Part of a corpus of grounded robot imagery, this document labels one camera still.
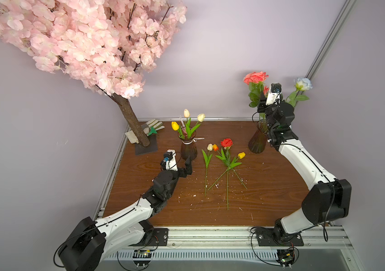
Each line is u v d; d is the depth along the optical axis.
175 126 0.77
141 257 0.72
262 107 0.68
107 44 0.41
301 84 0.80
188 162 0.70
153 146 1.07
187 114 0.83
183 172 0.70
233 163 0.97
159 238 0.73
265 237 0.73
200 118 0.83
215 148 1.02
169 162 0.66
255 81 0.79
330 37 0.79
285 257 0.70
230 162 0.95
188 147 0.92
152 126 1.16
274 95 0.63
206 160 0.97
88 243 0.40
